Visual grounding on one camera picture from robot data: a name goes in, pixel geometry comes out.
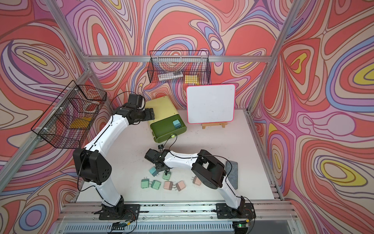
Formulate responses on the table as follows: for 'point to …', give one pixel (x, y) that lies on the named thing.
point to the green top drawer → (167, 128)
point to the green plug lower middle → (155, 185)
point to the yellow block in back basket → (191, 79)
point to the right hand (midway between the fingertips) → (165, 168)
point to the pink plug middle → (180, 185)
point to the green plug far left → (145, 183)
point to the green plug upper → (167, 176)
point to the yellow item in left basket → (81, 123)
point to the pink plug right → (196, 181)
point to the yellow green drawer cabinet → (163, 107)
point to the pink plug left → (168, 185)
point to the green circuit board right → (240, 224)
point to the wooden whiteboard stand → (208, 124)
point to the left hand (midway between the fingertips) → (149, 114)
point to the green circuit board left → (120, 225)
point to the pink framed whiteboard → (211, 103)
